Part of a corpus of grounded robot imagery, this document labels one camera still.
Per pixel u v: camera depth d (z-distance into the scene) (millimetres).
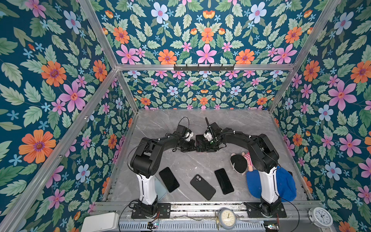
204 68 929
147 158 521
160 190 815
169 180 841
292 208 679
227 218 686
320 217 688
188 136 869
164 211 734
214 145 841
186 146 854
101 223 679
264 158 544
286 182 814
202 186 826
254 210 732
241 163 817
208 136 910
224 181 840
